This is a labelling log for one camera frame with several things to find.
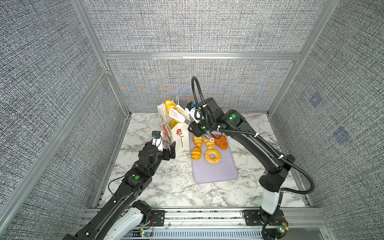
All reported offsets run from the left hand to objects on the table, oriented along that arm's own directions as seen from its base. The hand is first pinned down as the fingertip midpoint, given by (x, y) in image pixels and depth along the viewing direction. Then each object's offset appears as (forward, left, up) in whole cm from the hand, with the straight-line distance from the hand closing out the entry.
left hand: (166, 141), depth 74 cm
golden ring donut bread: (+2, -22, -21) cm, 30 cm away
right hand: (+4, -13, +6) cm, 15 cm away
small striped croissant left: (+4, -16, -21) cm, 26 cm away
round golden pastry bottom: (+5, -4, +8) cm, 10 cm away
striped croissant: (+14, -18, -21) cm, 30 cm away
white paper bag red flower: (+9, -6, -8) cm, 14 cm away
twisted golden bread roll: (+10, -25, -20) cm, 34 cm away
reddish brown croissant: (+11, -33, -19) cm, 40 cm away
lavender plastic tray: (-4, -34, -28) cm, 45 cm away
